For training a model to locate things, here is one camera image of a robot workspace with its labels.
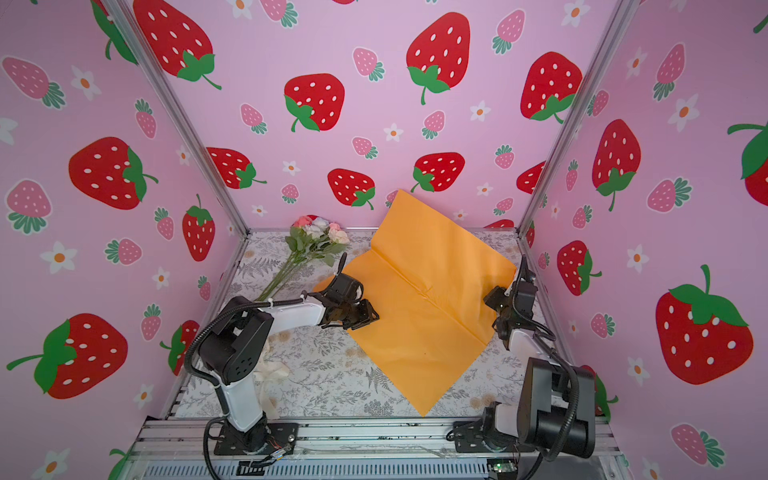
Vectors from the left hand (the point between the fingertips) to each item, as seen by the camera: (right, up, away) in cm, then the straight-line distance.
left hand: (378, 318), depth 94 cm
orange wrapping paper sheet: (+17, +11, +7) cm, 21 cm away
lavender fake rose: (-26, +34, +25) cm, 49 cm away
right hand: (+36, +11, -4) cm, 38 cm away
